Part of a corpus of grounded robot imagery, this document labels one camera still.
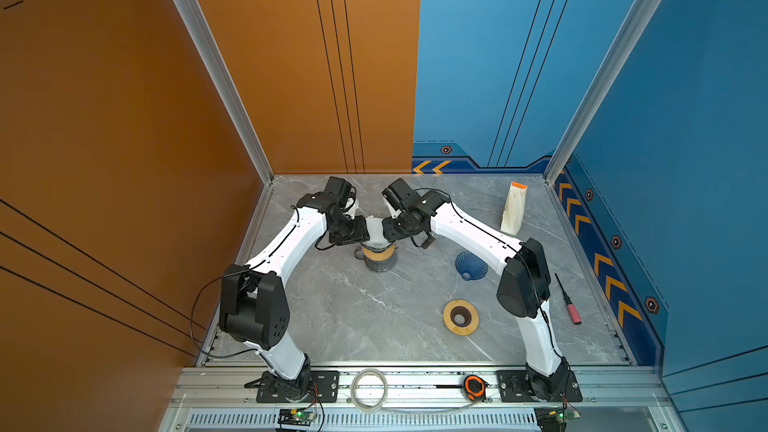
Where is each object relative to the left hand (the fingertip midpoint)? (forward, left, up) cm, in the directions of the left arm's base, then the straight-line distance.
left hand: (364, 234), depth 87 cm
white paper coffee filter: (-1, -4, +1) cm, 4 cm away
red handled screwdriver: (-17, -61, -12) cm, 64 cm away
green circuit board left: (-43, +14, -15) cm, 47 cm away
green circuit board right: (-42, -47, -14) cm, 65 cm away
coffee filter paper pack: (+16, -50, -7) cm, 53 cm away
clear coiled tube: (-37, +1, -13) cm, 39 cm away
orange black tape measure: (-37, -29, -11) cm, 48 cm away
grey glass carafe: (-5, -4, -9) cm, 11 cm away
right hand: (+1, -7, -1) cm, 8 cm away
